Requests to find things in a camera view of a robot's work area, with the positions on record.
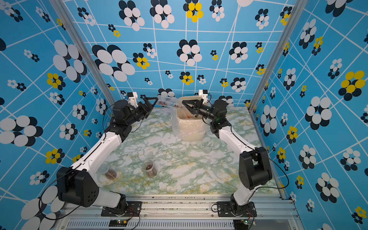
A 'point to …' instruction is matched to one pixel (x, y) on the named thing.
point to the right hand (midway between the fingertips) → (184, 102)
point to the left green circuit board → (118, 223)
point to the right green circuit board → (241, 224)
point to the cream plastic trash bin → (192, 127)
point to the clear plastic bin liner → (174, 123)
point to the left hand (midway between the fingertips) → (157, 101)
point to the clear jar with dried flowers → (148, 167)
